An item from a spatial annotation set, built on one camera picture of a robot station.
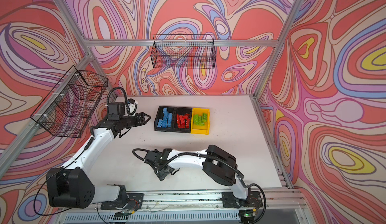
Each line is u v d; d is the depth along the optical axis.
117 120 0.63
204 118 1.01
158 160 0.62
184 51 0.98
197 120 1.00
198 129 0.97
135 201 0.72
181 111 1.02
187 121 1.01
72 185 0.40
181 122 0.99
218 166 0.47
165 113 1.02
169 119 0.99
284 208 0.74
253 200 0.73
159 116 1.02
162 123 1.01
